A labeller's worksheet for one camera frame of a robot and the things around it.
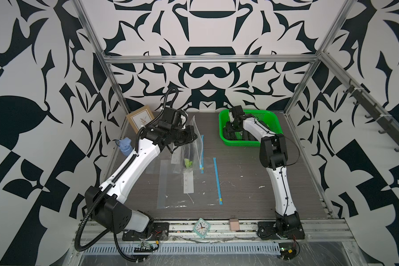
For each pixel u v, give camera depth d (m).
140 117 0.97
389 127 0.55
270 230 0.74
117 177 0.42
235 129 0.97
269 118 1.09
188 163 0.89
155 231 0.73
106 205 0.39
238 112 0.90
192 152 1.04
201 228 0.74
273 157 0.65
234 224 0.76
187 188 0.87
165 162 0.96
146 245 0.70
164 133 0.52
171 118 0.56
